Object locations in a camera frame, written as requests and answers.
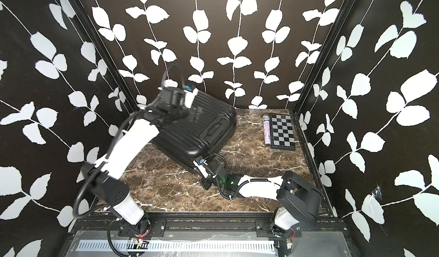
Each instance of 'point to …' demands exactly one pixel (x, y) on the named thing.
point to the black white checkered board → (282, 131)
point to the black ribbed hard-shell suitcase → (209, 125)
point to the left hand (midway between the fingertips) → (196, 104)
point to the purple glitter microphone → (266, 119)
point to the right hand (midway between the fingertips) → (197, 171)
